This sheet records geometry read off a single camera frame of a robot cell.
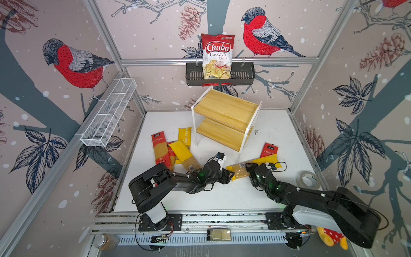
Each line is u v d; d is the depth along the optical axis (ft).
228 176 2.57
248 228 2.38
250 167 2.69
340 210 1.42
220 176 2.31
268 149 3.20
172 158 3.04
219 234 2.20
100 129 2.34
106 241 2.03
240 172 2.87
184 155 3.05
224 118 2.40
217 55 2.79
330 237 2.12
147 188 1.46
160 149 3.21
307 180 2.82
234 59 2.89
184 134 3.47
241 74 3.10
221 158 2.55
